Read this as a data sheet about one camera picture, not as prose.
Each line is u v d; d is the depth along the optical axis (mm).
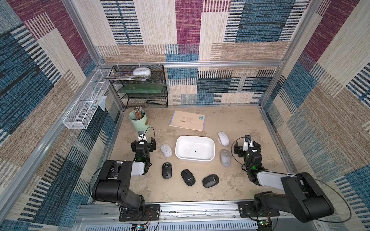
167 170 862
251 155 681
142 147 719
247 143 745
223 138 982
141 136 790
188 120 1116
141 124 991
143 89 946
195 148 966
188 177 826
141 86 1091
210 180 814
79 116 896
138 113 961
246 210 730
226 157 885
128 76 918
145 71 896
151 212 726
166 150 937
